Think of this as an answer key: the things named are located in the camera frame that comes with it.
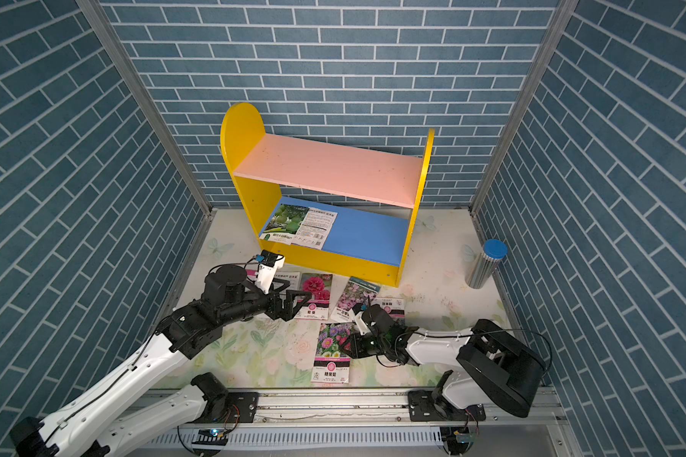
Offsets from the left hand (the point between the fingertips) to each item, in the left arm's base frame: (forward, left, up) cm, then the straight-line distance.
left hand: (306, 292), depth 69 cm
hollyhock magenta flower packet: (+8, 0, -24) cm, 26 cm away
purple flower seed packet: (+13, -13, -24) cm, 30 cm away
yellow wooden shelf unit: (+38, -10, -9) cm, 40 cm away
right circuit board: (-27, -40, -23) cm, 54 cm away
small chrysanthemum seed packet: (+8, -26, -24) cm, 36 cm away
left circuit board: (-27, +25, -27) cm, 45 cm away
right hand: (-7, -9, -23) cm, 25 cm away
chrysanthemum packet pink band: (-10, -6, -23) cm, 26 cm away
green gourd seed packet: (+32, +13, -9) cm, 35 cm away
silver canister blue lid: (+15, -52, -8) cm, 55 cm away
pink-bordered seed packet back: (0, +11, +10) cm, 15 cm away
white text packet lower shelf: (+30, +2, -10) cm, 32 cm away
